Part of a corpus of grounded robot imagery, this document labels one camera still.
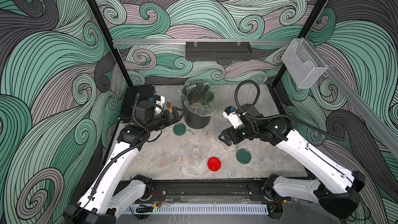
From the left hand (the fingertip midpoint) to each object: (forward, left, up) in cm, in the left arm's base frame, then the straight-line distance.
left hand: (179, 113), depth 70 cm
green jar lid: (+7, +3, -28) cm, 29 cm away
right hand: (-8, -21, -6) cm, 23 cm away
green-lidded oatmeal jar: (-5, -29, -28) cm, 40 cm away
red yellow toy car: (+25, +11, -27) cm, 39 cm away
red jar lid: (-14, -18, -28) cm, 36 cm away
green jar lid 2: (-10, -34, -27) cm, 44 cm away
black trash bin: (+11, -7, -25) cm, 28 cm away
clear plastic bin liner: (+23, -10, -17) cm, 31 cm away
